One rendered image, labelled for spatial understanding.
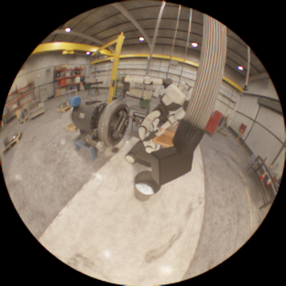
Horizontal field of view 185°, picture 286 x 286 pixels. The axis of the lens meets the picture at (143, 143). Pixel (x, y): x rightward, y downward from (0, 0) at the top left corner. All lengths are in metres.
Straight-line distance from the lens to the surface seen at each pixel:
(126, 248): 1.28
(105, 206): 1.28
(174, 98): 1.05
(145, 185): 1.23
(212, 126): 4.43
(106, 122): 1.09
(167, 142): 2.03
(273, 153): 8.26
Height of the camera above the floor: 1.23
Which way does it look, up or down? 37 degrees down
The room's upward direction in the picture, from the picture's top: 12 degrees clockwise
